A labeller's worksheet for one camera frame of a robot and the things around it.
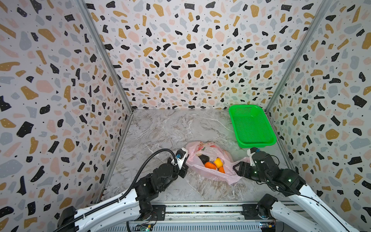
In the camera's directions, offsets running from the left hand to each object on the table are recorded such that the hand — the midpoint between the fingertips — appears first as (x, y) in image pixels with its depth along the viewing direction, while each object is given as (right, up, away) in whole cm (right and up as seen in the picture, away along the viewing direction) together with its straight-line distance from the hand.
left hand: (189, 155), depth 71 cm
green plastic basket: (+48, +13, +42) cm, 65 cm away
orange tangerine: (+12, -9, +13) cm, 20 cm away
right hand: (+24, -7, +1) cm, 25 cm away
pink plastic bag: (+13, 0, +11) cm, 16 cm away
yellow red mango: (+17, -8, +15) cm, 24 cm away
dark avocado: (+8, -6, +16) cm, 19 cm away
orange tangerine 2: (+18, -10, +10) cm, 23 cm away
